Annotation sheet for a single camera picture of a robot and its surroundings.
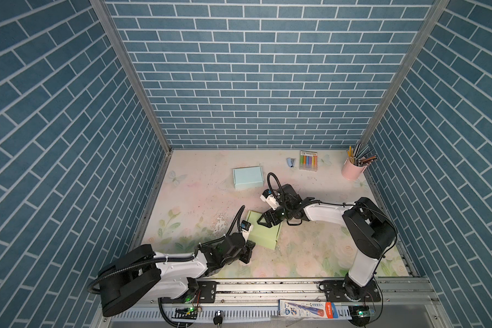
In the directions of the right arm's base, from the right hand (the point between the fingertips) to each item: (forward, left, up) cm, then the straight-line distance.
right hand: (261, 217), depth 90 cm
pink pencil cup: (+28, -45, +1) cm, 53 cm away
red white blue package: (-32, -18, -2) cm, 37 cm away
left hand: (-12, +2, -2) cm, 13 cm away
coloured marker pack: (+38, -24, -2) cm, 45 cm away
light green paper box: (-9, -1, 0) cm, 9 cm away
